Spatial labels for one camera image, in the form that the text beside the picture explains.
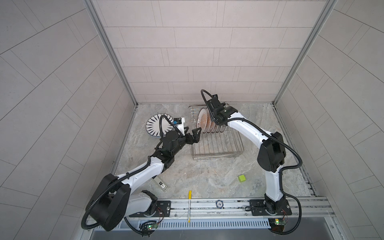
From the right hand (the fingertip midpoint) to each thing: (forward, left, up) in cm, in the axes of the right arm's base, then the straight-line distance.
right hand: (216, 113), depth 92 cm
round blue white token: (-46, +4, -16) cm, 49 cm away
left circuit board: (-53, +34, -12) cm, 65 cm away
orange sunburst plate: (+2, +9, -8) cm, 12 cm away
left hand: (-14, +11, +5) cm, 19 cm away
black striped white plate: (+4, +43, -12) cm, 45 cm away
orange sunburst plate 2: (-9, +1, -4) cm, 10 cm away
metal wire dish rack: (-14, -7, -15) cm, 21 cm away
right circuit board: (-56, -22, -17) cm, 62 cm away
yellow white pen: (-43, +18, -15) cm, 49 cm away
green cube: (-35, -10, -15) cm, 39 cm away
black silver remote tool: (-36, +32, -11) cm, 50 cm away
